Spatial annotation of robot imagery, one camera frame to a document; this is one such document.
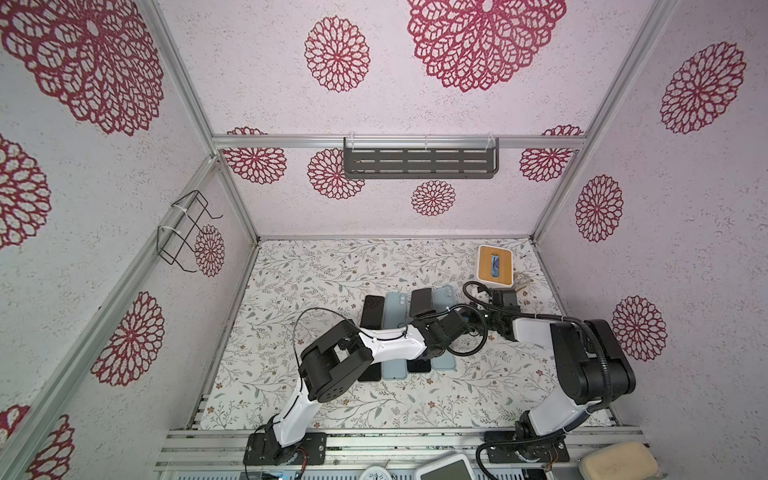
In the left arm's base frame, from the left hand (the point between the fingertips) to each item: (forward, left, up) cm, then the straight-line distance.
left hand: (422, 316), depth 92 cm
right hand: (+2, -9, -1) cm, 10 cm away
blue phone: (-14, +2, -2) cm, 15 cm away
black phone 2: (+5, +15, -6) cm, 17 cm away
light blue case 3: (-13, -6, -4) cm, 15 cm away
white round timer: (-40, +14, -1) cm, 42 cm away
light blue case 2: (+6, +8, -6) cm, 11 cm away
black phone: (+9, -1, -4) cm, 10 cm away
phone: (-15, +9, -4) cm, 18 cm away
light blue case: (+9, -9, -4) cm, 14 cm away
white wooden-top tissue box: (+22, -29, -3) cm, 37 cm away
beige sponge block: (-38, -43, -2) cm, 57 cm away
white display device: (-39, -4, -1) cm, 39 cm away
